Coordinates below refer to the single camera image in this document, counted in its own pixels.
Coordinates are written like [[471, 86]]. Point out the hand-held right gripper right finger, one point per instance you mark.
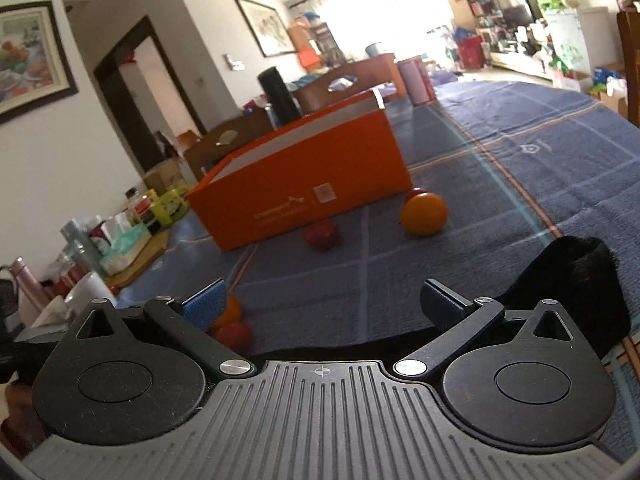
[[442, 305]]

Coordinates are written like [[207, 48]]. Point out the white cabinet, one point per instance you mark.
[[575, 40]]

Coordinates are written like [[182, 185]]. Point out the pale framed painting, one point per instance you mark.
[[267, 25]]

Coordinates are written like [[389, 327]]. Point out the glass bottle with red label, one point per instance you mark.
[[142, 210]]

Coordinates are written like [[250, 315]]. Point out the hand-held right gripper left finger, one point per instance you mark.
[[202, 305]]

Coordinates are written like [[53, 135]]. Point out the black television screen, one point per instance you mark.
[[517, 15]]

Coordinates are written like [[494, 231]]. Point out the wooden cutting board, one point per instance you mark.
[[150, 260]]

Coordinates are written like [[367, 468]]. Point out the pink cylindrical container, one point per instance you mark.
[[415, 82]]

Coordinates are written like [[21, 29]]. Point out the person's left hand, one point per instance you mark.
[[17, 415]]

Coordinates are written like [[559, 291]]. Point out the wooden chair with oval cutout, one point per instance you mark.
[[235, 142]]

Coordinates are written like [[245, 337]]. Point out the small orange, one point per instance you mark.
[[233, 310]]

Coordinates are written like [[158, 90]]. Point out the teal tissue pack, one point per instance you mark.
[[122, 250]]

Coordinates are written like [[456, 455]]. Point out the white supplement bottle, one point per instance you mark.
[[100, 237]]

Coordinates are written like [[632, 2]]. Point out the green panda mug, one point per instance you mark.
[[167, 207]]

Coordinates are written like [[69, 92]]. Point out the pink metal bottle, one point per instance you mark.
[[30, 290]]

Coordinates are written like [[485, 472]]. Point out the blue patterned tablecloth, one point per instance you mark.
[[475, 170]]

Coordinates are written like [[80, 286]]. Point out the black fuzzy cloth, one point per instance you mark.
[[575, 285]]

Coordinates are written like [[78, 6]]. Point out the white cup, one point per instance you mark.
[[90, 292]]

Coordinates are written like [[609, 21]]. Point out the dark thermos bottle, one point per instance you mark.
[[280, 97]]

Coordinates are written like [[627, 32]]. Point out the colourful framed picture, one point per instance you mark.
[[30, 60]]

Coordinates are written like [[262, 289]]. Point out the grey metal tumbler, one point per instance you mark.
[[80, 245]]

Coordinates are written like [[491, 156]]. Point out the dark wooden door frame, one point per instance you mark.
[[107, 75]]

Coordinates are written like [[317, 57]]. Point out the large orange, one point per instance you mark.
[[425, 215]]

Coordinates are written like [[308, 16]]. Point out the small red fruit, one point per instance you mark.
[[235, 336], [321, 235], [416, 193]]

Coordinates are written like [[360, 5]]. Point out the red bag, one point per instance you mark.
[[471, 51]]

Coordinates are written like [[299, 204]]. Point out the orange cardboard box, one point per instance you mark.
[[300, 185]]

